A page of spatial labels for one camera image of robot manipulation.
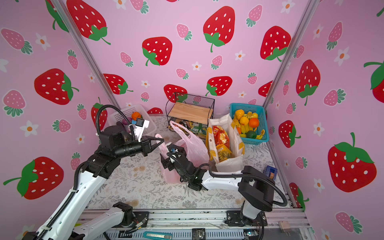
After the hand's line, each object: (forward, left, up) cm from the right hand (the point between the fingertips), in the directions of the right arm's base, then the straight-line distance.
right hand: (167, 150), depth 76 cm
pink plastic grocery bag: (+3, -15, -3) cm, 16 cm away
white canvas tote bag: (0, -36, -8) cm, 37 cm away
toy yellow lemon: (+39, -45, -14) cm, 61 cm away
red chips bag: (+18, -28, -7) cm, 34 cm away
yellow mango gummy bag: (+10, -30, -13) cm, 34 cm away
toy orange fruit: (+39, -52, -15) cm, 67 cm away
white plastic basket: (+32, +51, -12) cm, 61 cm away
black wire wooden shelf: (+38, -7, -7) cm, 39 cm away
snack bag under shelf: (+29, -11, -14) cm, 34 cm away
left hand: (-3, -2, +14) cm, 14 cm away
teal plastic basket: (+51, -59, -15) cm, 80 cm away
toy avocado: (+27, -49, -14) cm, 57 cm away
